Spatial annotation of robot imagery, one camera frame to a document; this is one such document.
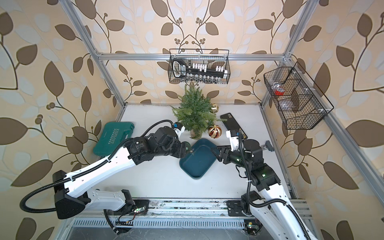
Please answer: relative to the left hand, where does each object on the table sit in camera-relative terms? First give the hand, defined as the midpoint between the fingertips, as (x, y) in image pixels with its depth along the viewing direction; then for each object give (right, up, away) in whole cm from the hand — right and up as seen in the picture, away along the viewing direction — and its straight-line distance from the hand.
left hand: (186, 146), depth 70 cm
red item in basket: (+50, +28, +11) cm, 59 cm away
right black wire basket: (+57, +21, +4) cm, 61 cm away
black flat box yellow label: (+31, +8, +36) cm, 48 cm away
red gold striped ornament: (+14, +6, +6) cm, 17 cm away
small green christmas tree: (+4, +16, +9) cm, 19 cm away
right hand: (+13, -1, 0) cm, 13 cm away
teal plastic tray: (+7, -12, +20) cm, 24 cm away
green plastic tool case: (-50, +3, +27) cm, 57 cm away
